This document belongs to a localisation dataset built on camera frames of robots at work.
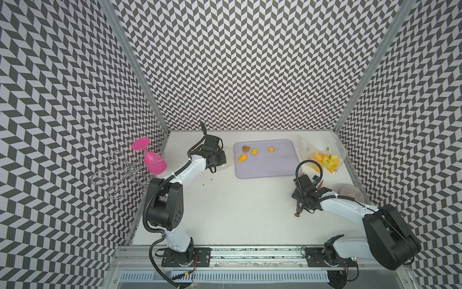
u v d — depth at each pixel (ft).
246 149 3.55
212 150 2.36
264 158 3.40
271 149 3.55
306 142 3.41
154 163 2.72
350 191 2.83
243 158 3.35
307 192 2.27
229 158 3.36
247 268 2.33
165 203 1.51
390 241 1.37
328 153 3.32
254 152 3.54
